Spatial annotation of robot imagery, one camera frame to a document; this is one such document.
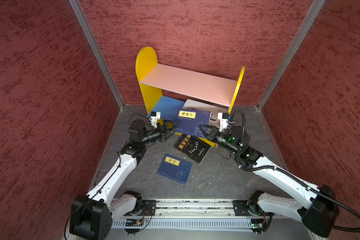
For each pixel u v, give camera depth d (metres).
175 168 0.88
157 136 0.64
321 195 0.40
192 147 0.95
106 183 0.44
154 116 0.69
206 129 0.67
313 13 0.73
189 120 0.72
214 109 0.90
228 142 0.58
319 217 0.39
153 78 0.78
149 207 0.74
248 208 0.67
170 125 0.66
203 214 0.73
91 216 0.38
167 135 0.72
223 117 0.64
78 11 0.72
